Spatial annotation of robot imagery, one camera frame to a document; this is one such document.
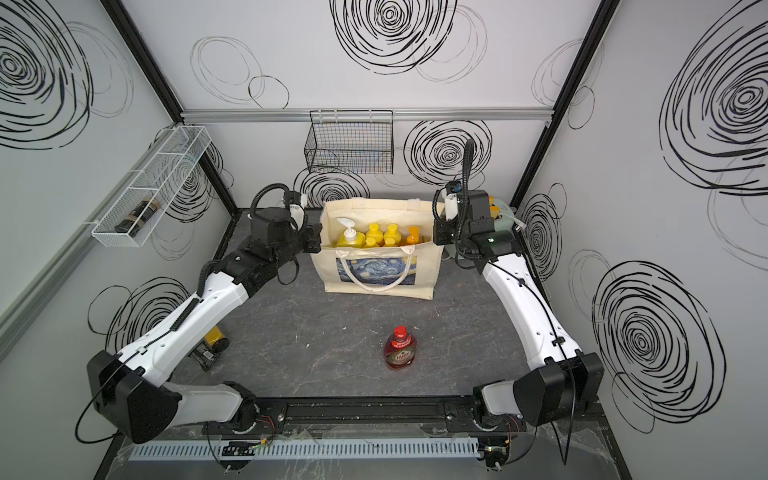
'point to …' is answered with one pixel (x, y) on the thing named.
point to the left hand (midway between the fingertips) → (321, 225)
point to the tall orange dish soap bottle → (414, 233)
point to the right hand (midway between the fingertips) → (444, 220)
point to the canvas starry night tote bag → (394, 270)
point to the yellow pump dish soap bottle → (350, 238)
